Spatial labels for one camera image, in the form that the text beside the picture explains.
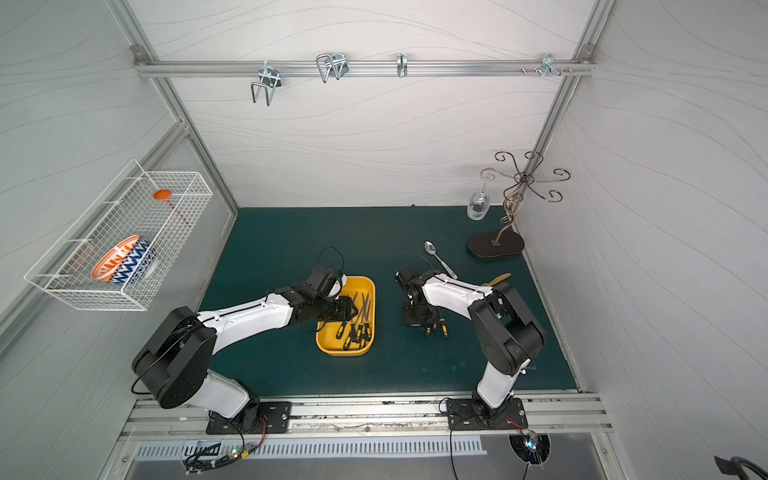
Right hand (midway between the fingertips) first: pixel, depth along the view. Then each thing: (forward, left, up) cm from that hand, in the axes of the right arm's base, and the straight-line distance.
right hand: (417, 322), depth 91 cm
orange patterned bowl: (-6, +68, +36) cm, 77 cm away
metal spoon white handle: (+28, -5, +1) cm, 28 cm away
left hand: (-1, +18, +6) cm, 19 cm away
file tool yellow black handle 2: (-2, +19, +2) cm, 19 cm away
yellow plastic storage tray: (-8, +27, +2) cm, 28 cm away
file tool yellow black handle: (-5, +14, +3) cm, 16 cm away
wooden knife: (+16, -27, 0) cm, 31 cm away
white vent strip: (-33, +22, 0) cm, 40 cm away
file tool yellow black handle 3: (-3, +22, +2) cm, 22 cm away
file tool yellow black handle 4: (-4, +20, +1) cm, 21 cm away
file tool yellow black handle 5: (-3, -3, +1) cm, 5 cm away
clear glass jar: (+32, -19, +19) cm, 42 cm away
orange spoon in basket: (+18, +70, +34) cm, 80 cm away
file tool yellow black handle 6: (-3, -8, +1) cm, 9 cm away
